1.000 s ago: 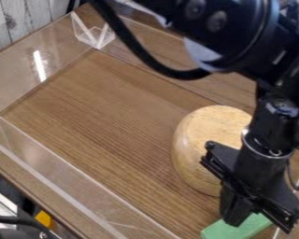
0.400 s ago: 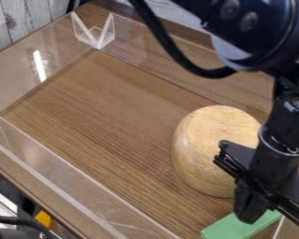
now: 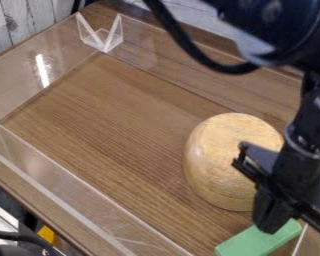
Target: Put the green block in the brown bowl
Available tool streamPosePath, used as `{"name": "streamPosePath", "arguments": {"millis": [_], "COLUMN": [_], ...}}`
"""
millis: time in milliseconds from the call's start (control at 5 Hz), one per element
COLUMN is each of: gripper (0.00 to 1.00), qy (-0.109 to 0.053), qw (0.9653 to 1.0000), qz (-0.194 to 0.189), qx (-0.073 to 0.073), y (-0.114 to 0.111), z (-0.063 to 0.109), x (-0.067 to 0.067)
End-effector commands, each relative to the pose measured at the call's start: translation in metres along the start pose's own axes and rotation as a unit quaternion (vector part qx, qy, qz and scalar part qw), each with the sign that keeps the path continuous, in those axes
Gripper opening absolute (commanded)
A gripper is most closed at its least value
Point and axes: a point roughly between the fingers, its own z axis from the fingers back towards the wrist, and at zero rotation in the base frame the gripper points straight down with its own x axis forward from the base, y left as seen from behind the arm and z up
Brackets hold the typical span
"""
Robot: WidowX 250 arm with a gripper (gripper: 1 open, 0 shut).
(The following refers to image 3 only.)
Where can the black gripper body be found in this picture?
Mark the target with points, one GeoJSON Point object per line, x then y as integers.
{"type": "Point", "coordinates": [288, 174]}

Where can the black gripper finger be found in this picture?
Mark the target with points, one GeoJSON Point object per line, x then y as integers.
{"type": "Point", "coordinates": [271, 212]}

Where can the green block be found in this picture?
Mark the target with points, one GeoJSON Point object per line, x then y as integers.
{"type": "Point", "coordinates": [252, 242]}

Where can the brown wooden bowl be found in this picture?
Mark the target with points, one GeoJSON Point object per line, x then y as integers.
{"type": "Point", "coordinates": [211, 148]}

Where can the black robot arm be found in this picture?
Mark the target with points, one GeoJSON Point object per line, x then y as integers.
{"type": "Point", "coordinates": [287, 26]}

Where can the clear acrylic tray wall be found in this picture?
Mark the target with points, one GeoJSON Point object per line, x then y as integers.
{"type": "Point", "coordinates": [93, 127]}

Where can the clear acrylic corner bracket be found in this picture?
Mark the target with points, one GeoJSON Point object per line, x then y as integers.
{"type": "Point", "coordinates": [104, 40]}

